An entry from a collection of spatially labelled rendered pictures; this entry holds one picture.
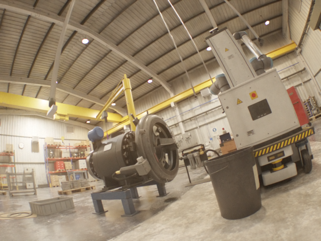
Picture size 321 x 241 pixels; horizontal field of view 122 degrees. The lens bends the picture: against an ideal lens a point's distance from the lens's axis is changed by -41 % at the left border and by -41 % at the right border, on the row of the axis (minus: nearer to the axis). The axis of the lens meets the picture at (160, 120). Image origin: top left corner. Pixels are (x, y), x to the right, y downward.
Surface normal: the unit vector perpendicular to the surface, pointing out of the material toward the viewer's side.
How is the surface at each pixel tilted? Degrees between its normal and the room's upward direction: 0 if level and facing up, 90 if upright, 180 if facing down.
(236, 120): 90
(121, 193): 90
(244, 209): 93
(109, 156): 83
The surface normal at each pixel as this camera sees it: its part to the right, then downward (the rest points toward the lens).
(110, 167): -0.35, 0.15
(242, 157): -0.05, -0.22
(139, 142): -0.47, -0.28
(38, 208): -0.27, -0.21
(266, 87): -0.59, -0.09
